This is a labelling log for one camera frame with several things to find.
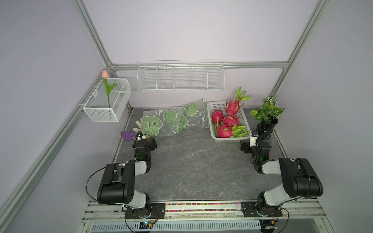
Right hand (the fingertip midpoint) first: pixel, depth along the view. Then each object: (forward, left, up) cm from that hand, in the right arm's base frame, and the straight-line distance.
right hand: (247, 138), depth 94 cm
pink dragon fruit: (+12, +9, +4) cm, 16 cm away
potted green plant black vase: (+4, -7, +18) cm, 19 cm away
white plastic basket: (+29, +14, +1) cm, 32 cm away
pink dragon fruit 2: (+18, +18, +1) cm, 26 cm away
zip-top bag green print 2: (+14, +57, +1) cm, 59 cm away
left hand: (-1, +66, +2) cm, 66 cm away
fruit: (+1, +12, +7) cm, 14 cm away
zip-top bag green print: (+22, +35, 0) cm, 41 cm away
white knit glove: (+16, +76, -5) cm, 78 cm away
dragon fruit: (+23, +7, +6) cm, 25 cm away
